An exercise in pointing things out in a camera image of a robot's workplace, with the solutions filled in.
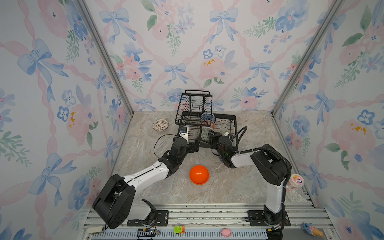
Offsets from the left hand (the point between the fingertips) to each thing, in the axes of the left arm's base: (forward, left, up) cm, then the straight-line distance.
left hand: (191, 135), depth 83 cm
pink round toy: (-43, -17, -17) cm, 49 cm away
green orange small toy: (-42, +5, -16) cm, 45 cm away
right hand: (+9, -9, -5) cm, 14 cm away
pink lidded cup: (-22, -54, -9) cm, 59 cm away
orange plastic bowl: (-16, -4, -16) cm, 23 cm away
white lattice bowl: (+22, +23, -17) cm, 36 cm away
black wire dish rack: (+25, -2, -5) cm, 26 cm away
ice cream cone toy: (-42, -56, -16) cm, 71 cm away
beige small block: (-42, +45, -18) cm, 64 cm away
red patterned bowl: (+20, -15, -14) cm, 28 cm away
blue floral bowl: (+27, -12, -13) cm, 33 cm away
